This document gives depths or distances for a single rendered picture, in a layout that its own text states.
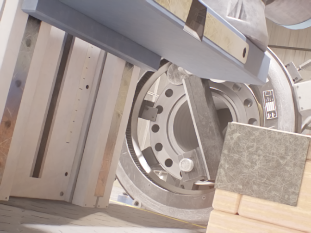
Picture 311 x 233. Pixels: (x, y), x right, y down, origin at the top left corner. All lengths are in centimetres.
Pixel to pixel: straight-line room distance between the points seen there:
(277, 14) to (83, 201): 57
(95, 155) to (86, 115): 8
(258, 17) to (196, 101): 96
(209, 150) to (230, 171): 155
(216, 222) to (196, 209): 157
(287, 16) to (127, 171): 105
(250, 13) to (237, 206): 69
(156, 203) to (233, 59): 111
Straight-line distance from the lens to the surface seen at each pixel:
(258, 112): 203
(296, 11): 121
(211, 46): 88
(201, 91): 196
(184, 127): 225
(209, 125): 192
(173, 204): 197
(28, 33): 84
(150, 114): 217
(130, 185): 204
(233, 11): 101
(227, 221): 36
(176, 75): 208
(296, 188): 35
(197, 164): 186
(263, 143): 36
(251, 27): 101
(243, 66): 100
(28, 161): 94
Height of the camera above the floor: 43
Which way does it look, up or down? 5 degrees up
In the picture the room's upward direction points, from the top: 13 degrees clockwise
